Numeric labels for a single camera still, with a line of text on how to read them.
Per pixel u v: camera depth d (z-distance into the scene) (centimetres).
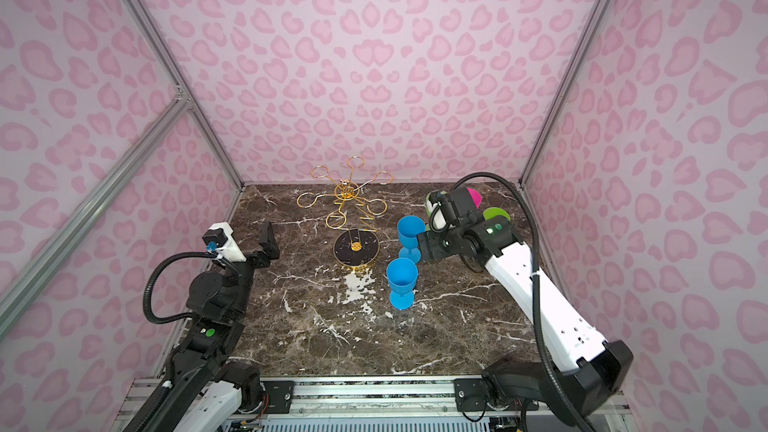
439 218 63
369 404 73
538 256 46
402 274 82
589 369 37
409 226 89
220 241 57
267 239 64
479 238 48
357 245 99
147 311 45
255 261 63
